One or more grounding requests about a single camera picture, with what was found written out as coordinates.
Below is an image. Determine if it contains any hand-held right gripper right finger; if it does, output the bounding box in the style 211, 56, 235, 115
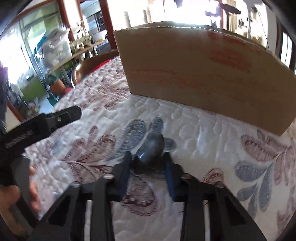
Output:
163, 152, 266, 241

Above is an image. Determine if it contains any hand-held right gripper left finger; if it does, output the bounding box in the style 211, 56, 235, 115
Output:
30, 152, 132, 241

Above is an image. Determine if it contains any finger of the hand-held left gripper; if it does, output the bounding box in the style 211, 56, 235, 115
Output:
45, 105, 82, 133

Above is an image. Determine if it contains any dark metal spoon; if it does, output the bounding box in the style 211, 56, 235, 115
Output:
133, 134, 165, 175

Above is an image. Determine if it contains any brown cardboard box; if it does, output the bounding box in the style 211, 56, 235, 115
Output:
113, 21, 296, 137

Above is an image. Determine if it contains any person's left hand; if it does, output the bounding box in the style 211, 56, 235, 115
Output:
0, 167, 41, 217

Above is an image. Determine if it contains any orange pot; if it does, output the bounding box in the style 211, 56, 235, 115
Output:
51, 79, 66, 94

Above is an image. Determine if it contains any green cabinet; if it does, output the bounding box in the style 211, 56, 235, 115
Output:
22, 76, 41, 102

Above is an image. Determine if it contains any brown wooden chair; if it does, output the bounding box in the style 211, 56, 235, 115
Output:
73, 50, 121, 88

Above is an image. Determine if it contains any clear plastic storage bag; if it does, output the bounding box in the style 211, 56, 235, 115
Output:
35, 28, 72, 75

